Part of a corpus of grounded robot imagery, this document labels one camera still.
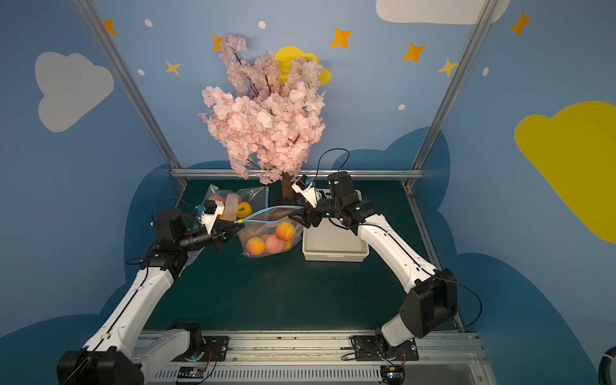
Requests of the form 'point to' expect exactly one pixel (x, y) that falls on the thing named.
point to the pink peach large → (218, 197)
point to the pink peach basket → (273, 244)
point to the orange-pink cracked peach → (285, 231)
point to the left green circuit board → (191, 372)
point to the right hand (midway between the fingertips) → (300, 205)
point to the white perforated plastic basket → (330, 241)
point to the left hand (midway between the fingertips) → (242, 221)
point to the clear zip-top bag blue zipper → (258, 197)
